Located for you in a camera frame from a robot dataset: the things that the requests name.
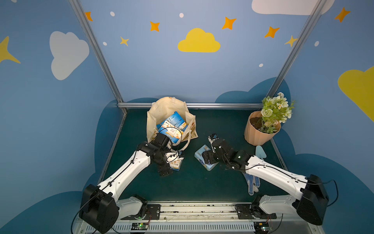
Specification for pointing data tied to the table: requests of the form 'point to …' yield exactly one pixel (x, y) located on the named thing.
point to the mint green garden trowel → (260, 152)
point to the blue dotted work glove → (253, 183)
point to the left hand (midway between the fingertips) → (171, 161)
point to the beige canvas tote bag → (161, 109)
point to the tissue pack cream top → (175, 134)
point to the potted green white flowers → (261, 125)
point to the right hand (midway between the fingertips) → (211, 150)
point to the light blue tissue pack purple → (198, 156)
